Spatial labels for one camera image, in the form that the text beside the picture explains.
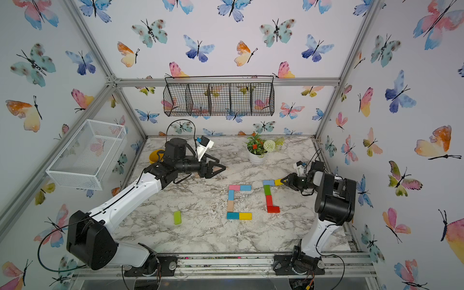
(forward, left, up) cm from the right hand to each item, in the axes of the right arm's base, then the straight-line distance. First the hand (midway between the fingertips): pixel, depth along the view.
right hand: (286, 180), depth 96 cm
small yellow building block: (-19, +21, -2) cm, 29 cm away
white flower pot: (+9, +17, +6) cm, 20 cm away
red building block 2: (-15, +8, -3) cm, 17 cm away
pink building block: (-4, +27, -2) cm, 28 cm away
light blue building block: (-9, +29, -2) cm, 30 cm away
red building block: (-11, +9, -3) cm, 14 cm away
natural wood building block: (-14, +29, -3) cm, 32 cm away
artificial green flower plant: (+13, +17, +12) cm, 25 cm away
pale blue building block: (0, +9, -3) cm, 9 cm away
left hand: (-8, +31, +25) cm, 41 cm away
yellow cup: (+7, +72, +7) cm, 72 cm away
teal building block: (-19, +27, -3) cm, 34 cm away
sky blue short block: (-4, +21, -2) cm, 22 cm away
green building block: (-5, +10, -3) cm, 12 cm away
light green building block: (-21, +54, -4) cm, 58 cm away
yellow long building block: (-1, +4, -1) cm, 5 cm away
